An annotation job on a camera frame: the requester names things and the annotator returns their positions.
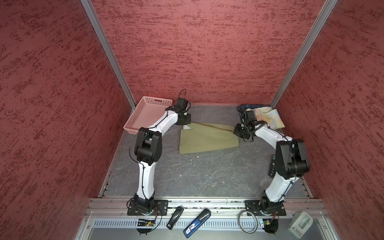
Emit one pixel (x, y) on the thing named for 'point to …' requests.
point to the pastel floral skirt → (271, 116)
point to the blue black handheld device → (197, 223)
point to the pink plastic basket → (147, 113)
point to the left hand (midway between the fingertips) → (186, 123)
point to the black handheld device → (175, 217)
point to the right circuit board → (270, 226)
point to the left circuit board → (145, 226)
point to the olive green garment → (207, 136)
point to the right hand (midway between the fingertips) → (234, 134)
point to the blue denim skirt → (251, 106)
